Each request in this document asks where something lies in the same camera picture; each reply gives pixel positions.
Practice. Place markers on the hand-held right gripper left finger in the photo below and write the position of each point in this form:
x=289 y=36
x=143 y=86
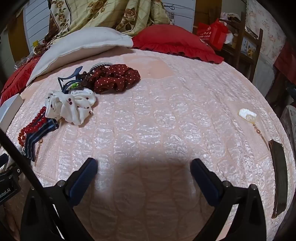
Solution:
x=85 y=177

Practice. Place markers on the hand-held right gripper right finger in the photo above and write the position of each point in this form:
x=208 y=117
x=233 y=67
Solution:
x=204 y=179

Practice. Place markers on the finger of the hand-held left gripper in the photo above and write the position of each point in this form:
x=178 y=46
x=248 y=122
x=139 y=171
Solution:
x=3 y=159

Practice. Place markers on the navy striped headband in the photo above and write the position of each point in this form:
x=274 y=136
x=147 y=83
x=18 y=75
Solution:
x=37 y=136

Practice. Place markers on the white tray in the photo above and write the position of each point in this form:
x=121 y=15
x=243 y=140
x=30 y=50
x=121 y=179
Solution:
x=9 y=111

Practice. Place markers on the white cherry print scrunchie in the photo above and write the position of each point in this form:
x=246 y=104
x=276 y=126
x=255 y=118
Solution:
x=69 y=109

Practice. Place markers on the dark red dotted scrunchie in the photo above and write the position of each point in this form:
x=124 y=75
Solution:
x=115 y=81

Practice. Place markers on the blue hair claw clip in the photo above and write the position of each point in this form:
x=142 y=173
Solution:
x=74 y=74

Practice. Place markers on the red ruffled pillow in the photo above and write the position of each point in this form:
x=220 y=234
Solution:
x=173 y=39
x=18 y=76

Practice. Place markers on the wooden chair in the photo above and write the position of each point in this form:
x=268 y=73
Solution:
x=238 y=51

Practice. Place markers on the white pillow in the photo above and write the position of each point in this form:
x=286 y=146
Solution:
x=76 y=44

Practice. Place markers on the dark red cloth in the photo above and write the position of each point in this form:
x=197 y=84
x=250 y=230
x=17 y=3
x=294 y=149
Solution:
x=286 y=62

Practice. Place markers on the red shopping bag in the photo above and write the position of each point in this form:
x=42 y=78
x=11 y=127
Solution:
x=212 y=32

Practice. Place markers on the floral quilt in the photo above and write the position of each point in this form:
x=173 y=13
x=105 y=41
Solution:
x=92 y=14

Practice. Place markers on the floral curtain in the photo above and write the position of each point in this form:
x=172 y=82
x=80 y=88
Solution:
x=261 y=23

